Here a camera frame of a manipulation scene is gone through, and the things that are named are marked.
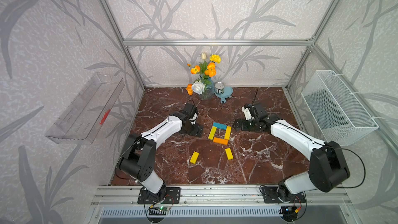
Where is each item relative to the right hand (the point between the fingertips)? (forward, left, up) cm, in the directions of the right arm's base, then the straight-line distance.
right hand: (239, 124), depth 88 cm
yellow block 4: (-14, +6, -9) cm, 18 cm away
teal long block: (+4, +10, -8) cm, 14 cm away
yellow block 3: (-15, +26, -9) cm, 31 cm away
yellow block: (0, +15, -9) cm, 18 cm away
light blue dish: (+33, +3, -9) cm, 34 cm away
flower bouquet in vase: (+14, +20, +17) cm, 30 cm away
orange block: (-6, +10, -9) cm, 15 cm away
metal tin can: (+35, +9, -6) cm, 37 cm away
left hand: (-2, +25, -3) cm, 25 cm away
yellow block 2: (0, +5, -10) cm, 11 cm away
